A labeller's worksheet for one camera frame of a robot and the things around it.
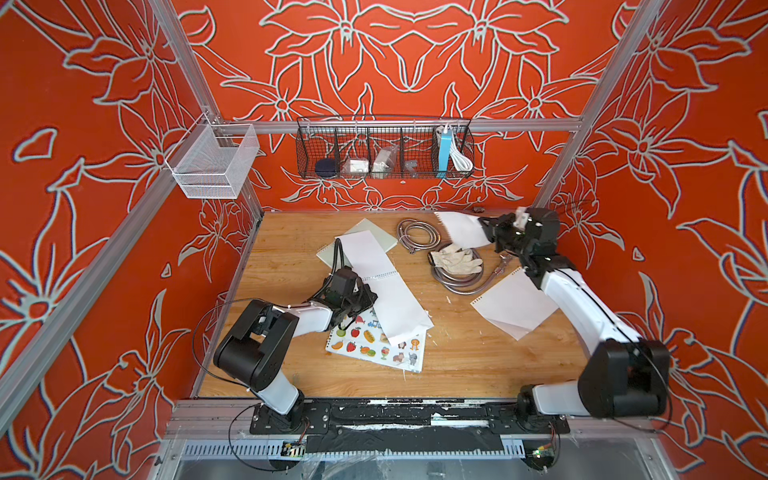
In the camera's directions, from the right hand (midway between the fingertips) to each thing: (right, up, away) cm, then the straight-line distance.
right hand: (472, 214), depth 79 cm
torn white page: (+1, -4, +9) cm, 10 cm away
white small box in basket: (-31, +15, +8) cm, 36 cm away
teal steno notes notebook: (-19, -29, +13) cm, 37 cm away
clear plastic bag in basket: (-24, +19, +13) cm, 33 cm away
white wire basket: (-78, +18, +13) cm, 82 cm away
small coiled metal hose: (-14, -1, +35) cm, 38 cm away
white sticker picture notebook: (-30, -36, +8) cm, 47 cm away
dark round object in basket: (-43, +17, +15) cm, 48 cm away
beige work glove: (+1, -14, +23) cm, 27 cm away
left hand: (-26, -24, +13) cm, 38 cm away
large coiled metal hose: (+4, -22, +19) cm, 29 cm away
